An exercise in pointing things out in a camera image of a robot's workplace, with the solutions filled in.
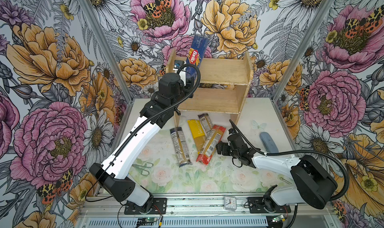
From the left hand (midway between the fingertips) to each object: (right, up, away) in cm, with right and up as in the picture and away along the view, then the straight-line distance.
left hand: (187, 82), depth 67 cm
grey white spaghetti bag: (-6, -34, +25) cm, 42 cm away
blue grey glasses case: (+48, -32, +27) cm, 64 cm away
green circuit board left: (-20, -64, +4) cm, 67 cm away
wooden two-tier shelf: (+25, +6, +52) cm, 58 cm away
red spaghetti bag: (+12, -32, +22) cm, 41 cm away
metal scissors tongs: (-25, -46, +18) cm, 56 cm away
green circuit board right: (+43, -63, +4) cm, 76 cm away
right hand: (+19, -36, +23) cm, 47 cm away
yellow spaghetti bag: (+5, -27, +32) cm, 42 cm away
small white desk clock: (+20, -57, +7) cm, 61 cm away
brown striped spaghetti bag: (+10, -19, +38) cm, 44 cm away
